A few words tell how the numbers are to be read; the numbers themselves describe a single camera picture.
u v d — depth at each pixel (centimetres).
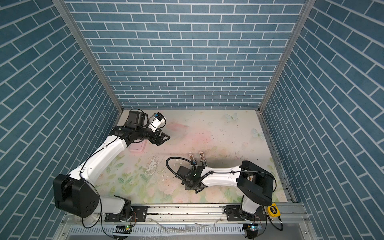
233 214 73
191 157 89
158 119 70
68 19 74
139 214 74
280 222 71
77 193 40
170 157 72
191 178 64
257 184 45
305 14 73
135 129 61
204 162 91
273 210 74
